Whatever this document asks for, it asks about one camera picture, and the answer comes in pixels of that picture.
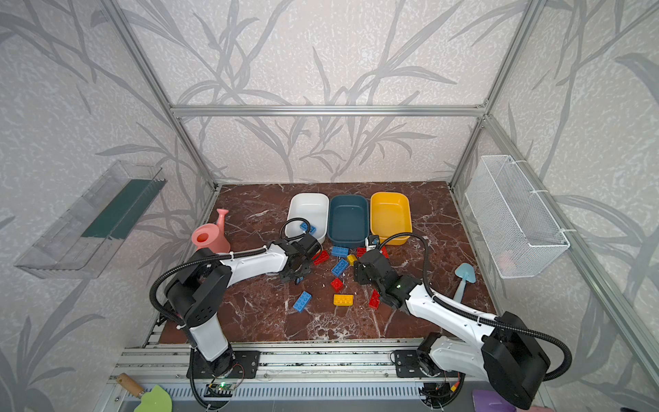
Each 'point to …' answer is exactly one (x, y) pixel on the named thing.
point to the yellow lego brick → (341, 299)
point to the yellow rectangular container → (390, 215)
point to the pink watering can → (212, 236)
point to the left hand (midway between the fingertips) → (301, 272)
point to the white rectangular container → (314, 207)
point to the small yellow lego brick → (352, 258)
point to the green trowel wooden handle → (129, 384)
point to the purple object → (491, 401)
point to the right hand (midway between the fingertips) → (362, 261)
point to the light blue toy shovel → (467, 273)
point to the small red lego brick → (337, 285)
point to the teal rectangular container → (348, 221)
